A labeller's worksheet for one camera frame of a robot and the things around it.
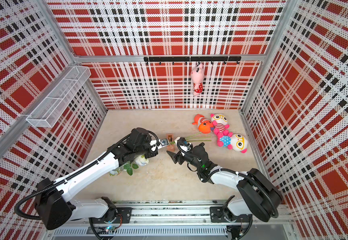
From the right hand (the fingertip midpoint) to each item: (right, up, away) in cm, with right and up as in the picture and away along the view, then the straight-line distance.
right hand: (174, 146), depth 81 cm
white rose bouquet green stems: (-16, -7, -5) cm, 18 cm away
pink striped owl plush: (+31, +14, +24) cm, 42 cm away
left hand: (-8, +2, 0) cm, 8 cm away
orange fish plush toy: (+19, +12, +20) cm, 31 cm away
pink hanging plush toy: (+14, +42, +11) cm, 46 cm away
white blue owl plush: (+40, +1, +13) cm, 42 cm away
